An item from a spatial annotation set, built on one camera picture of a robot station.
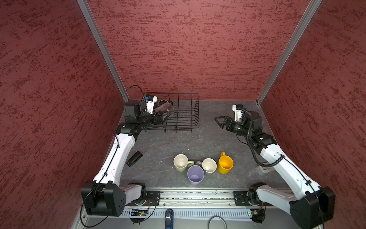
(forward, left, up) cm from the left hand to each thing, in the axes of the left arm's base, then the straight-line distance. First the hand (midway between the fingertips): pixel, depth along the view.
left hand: (164, 115), depth 75 cm
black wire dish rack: (+24, -11, -27) cm, 38 cm away
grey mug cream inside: (-18, -26, -24) cm, 40 cm away
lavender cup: (-23, -18, -27) cm, 39 cm away
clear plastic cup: (+1, -2, +5) cm, 5 cm away
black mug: (+26, +5, -15) cm, 30 cm away
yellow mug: (-17, -36, -26) cm, 48 cm away
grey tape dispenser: (-21, -57, -25) cm, 66 cm away
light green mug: (-17, -9, -26) cm, 32 cm away
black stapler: (-15, +20, -25) cm, 35 cm away
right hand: (-3, -29, -3) cm, 30 cm away
